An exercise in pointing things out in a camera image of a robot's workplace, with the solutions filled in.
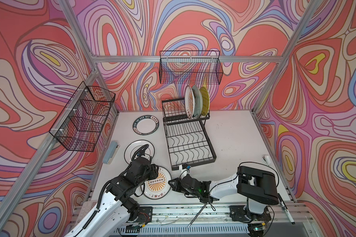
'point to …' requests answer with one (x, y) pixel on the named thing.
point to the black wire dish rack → (188, 141)
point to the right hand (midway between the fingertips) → (168, 186)
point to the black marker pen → (289, 215)
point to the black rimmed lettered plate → (146, 125)
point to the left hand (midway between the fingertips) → (158, 167)
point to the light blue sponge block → (111, 152)
